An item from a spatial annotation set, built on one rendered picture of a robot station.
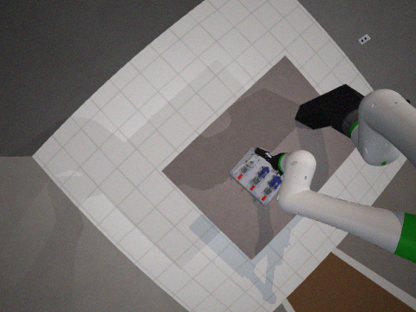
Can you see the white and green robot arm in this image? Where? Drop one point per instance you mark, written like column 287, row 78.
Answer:
column 382, row 111

